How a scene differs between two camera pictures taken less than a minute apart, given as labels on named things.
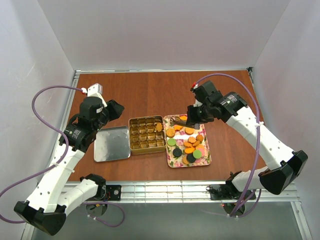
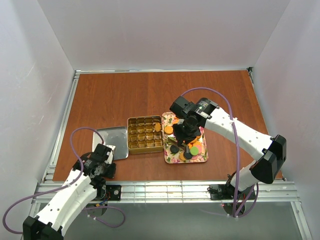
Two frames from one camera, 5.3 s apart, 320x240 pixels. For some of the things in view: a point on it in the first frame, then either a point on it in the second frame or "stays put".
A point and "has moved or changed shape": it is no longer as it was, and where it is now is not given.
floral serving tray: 186,146 stays put
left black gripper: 114,110 to 110,170
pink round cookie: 202,150 has moved or changed shape
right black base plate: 226,191 stays put
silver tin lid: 112,143 stays put
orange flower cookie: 159,127 stays put
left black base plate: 113,192 stays put
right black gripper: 192,119 to 183,139
